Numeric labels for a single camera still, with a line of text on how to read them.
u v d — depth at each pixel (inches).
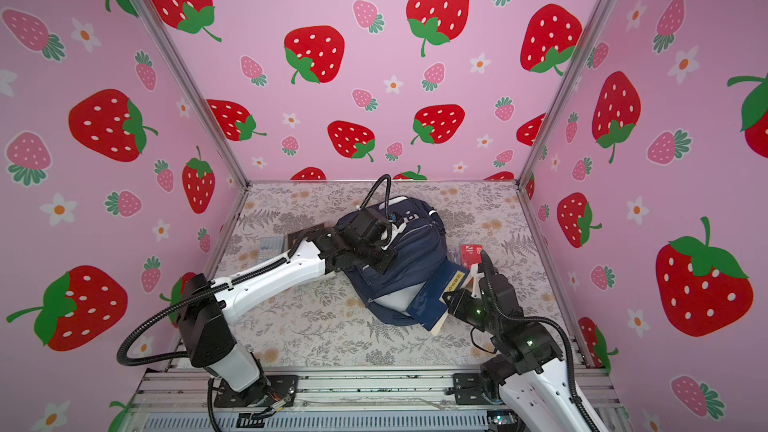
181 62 33.6
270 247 39.7
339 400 28.8
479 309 24.1
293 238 39.8
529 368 18.7
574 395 17.8
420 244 31.4
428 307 30.7
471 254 39.5
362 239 23.5
